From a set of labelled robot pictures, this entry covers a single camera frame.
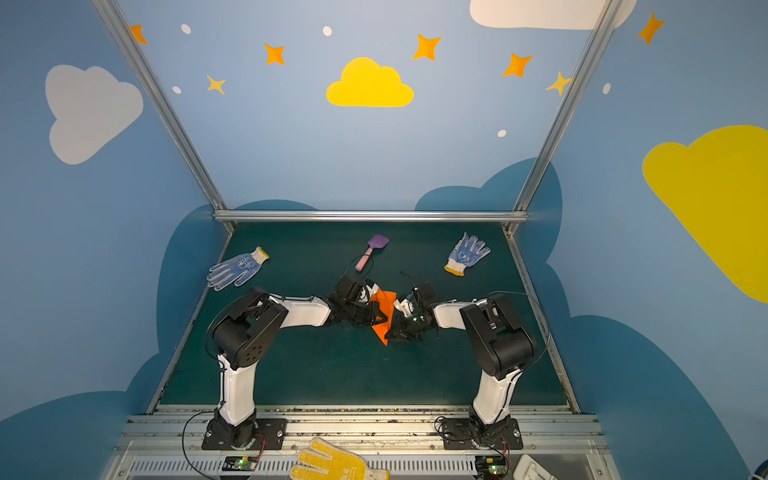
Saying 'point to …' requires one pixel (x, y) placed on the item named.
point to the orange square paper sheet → (386, 301)
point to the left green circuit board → (240, 463)
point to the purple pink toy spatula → (377, 241)
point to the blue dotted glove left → (237, 270)
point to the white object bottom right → (529, 467)
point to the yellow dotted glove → (333, 466)
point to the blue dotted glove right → (467, 252)
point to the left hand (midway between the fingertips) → (389, 319)
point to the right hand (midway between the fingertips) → (388, 334)
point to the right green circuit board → (490, 466)
